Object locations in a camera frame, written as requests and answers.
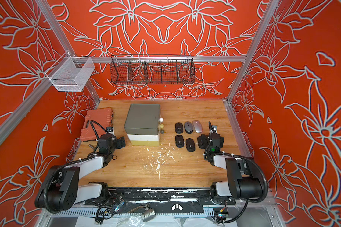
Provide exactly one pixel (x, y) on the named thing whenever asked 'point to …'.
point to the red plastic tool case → (97, 121)
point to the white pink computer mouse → (197, 126)
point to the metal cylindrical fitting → (148, 214)
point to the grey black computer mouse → (188, 127)
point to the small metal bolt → (91, 146)
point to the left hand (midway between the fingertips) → (117, 136)
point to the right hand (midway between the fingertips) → (211, 134)
